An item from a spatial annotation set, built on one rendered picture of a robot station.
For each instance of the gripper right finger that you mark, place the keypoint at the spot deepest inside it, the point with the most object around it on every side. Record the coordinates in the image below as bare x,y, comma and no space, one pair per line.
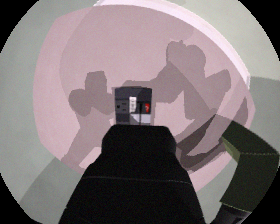
145,117

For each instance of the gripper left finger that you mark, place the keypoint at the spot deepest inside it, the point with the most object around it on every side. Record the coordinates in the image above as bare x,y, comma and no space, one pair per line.
135,116

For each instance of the black power strip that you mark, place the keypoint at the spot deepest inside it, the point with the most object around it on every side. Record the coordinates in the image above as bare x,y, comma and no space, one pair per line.
126,100

